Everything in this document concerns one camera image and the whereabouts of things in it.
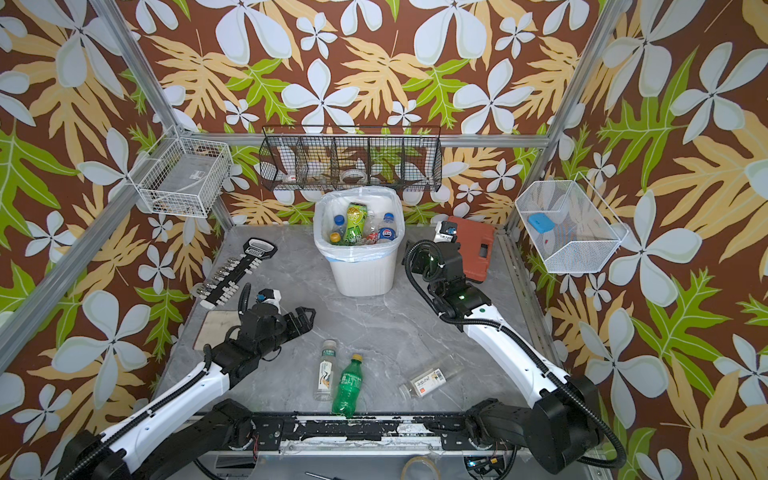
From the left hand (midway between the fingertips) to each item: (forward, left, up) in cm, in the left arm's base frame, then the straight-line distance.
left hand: (307, 312), depth 83 cm
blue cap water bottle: (+19, -23, +13) cm, 32 cm away
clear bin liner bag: (+31, -20, +13) cm, 40 cm away
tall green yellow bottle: (+25, -13, +13) cm, 31 cm away
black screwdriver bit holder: (+17, +33, -10) cm, 39 cm away
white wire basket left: (+32, +37, +22) cm, 54 cm away
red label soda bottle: (+25, -18, +8) cm, 32 cm away
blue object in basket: (+22, -68, +14) cm, 73 cm away
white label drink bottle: (-19, -7, -7) cm, 21 cm away
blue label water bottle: (+26, -8, +7) cm, 28 cm away
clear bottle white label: (-17, -33, -7) cm, 38 cm away
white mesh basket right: (+19, -75, +15) cm, 79 cm away
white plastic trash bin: (+12, -16, -1) cm, 20 cm away
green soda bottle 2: (-21, -13, -7) cm, 25 cm away
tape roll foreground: (-33, -31, -14) cm, 47 cm away
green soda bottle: (+17, -8, +12) cm, 22 cm away
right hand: (+13, -31, +15) cm, 37 cm away
